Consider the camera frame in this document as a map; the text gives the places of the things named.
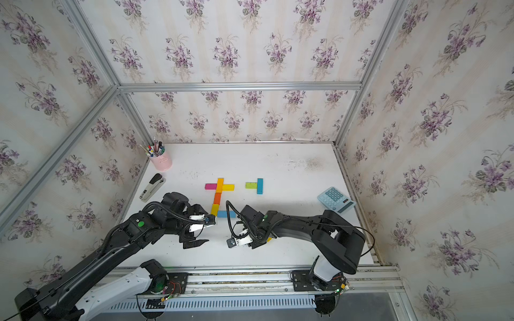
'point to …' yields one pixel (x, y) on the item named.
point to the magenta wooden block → (211, 186)
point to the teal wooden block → (260, 186)
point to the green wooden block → (251, 185)
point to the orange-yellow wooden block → (219, 185)
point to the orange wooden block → (217, 198)
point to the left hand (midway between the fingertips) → (207, 224)
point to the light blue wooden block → (223, 214)
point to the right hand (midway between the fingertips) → (251, 234)
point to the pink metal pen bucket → (163, 162)
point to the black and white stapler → (155, 183)
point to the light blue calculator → (336, 200)
